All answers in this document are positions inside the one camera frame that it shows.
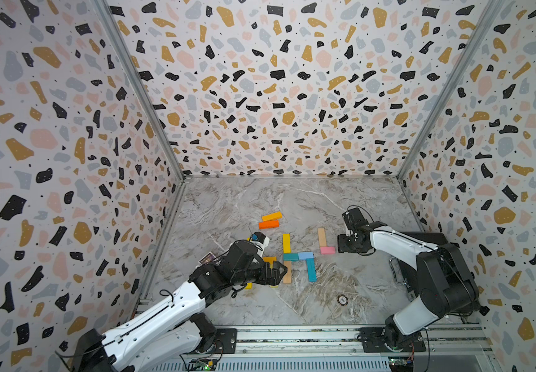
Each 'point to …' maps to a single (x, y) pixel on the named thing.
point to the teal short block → (290, 256)
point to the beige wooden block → (322, 239)
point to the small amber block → (269, 260)
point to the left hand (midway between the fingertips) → (279, 268)
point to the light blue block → (304, 256)
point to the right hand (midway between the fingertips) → (345, 245)
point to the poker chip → (342, 300)
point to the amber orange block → (273, 216)
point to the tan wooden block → (287, 277)
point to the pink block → (328, 249)
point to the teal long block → (311, 270)
